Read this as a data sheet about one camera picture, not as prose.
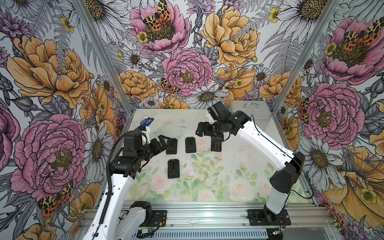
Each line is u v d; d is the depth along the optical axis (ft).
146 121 3.67
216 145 3.11
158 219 2.40
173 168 2.92
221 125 1.86
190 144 3.26
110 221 1.31
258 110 3.35
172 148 3.25
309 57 2.92
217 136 2.23
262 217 2.24
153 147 2.10
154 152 2.10
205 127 2.21
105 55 2.91
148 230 2.32
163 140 2.11
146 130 2.20
